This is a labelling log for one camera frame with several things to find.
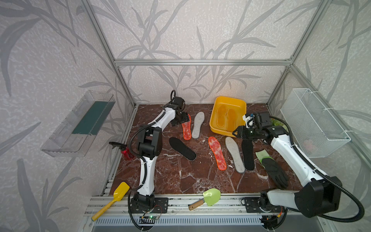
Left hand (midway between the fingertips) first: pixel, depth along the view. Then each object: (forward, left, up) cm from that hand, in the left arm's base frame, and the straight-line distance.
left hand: (184, 120), depth 101 cm
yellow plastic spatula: (-44, +33, -7) cm, 55 cm away
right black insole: (-19, -42, -5) cm, 47 cm away
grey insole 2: (-16, -33, -7) cm, 38 cm away
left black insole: (-16, +4, -7) cm, 18 cm away
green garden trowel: (-47, -16, -7) cm, 50 cm away
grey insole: (+4, -11, -6) cm, 13 cm away
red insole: (-2, -2, -7) cm, 8 cm away
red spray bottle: (-25, +33, +3) cm, 41 cm away
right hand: (-18, -31, +12) cm, 37 cm away
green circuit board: (-56, +13, -7) cm, 58 cm away
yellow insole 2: (+9, -37, -6) cm, 38 cm away
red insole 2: (-22, -23, -7) cm, 33 cm away
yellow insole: (+15, -30, -6) cm, 34 cm away
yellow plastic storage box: (+21, -45, -5) cm, 50 cm away
